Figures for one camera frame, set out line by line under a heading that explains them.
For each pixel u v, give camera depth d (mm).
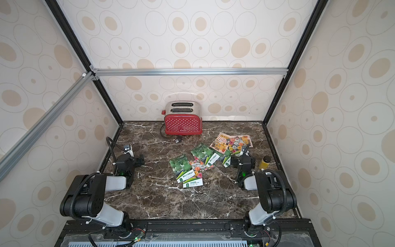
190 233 729
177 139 1085
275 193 459
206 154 1007
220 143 1060
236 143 1060
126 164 711
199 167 947
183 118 1000
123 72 893
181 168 947
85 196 449
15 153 527
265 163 891
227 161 972
